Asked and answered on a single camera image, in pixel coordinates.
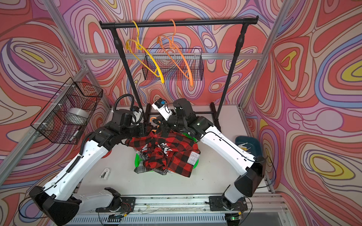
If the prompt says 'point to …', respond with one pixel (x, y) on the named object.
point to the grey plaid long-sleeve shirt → (141, 168)
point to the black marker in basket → (73, 135)
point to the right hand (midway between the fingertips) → (156, 123)
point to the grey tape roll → (76, 116)
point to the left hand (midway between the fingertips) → (151, 127)
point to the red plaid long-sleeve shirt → (163, 150)
